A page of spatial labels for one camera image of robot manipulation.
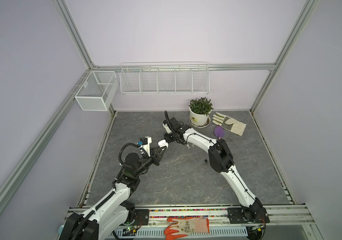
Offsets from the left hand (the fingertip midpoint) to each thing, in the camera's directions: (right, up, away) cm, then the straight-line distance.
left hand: (165, 148), depth 76 cm
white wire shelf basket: (-2, +43, +21) cm, 48 cm away
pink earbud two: (+14, +2, -1) cm, 14 cm away
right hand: (-1, +3, +26) cm, 26 cm away
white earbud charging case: (-2, +3, +1) cm, 3 cm away
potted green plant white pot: (+21, +23, +23) cm, 38 cm away
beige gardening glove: (+45, +13, +35) cm, 59 cm away
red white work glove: (+10, -35, -7) cm, 37 cm away
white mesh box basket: (-48, +36, +24) cm, 65 cm away
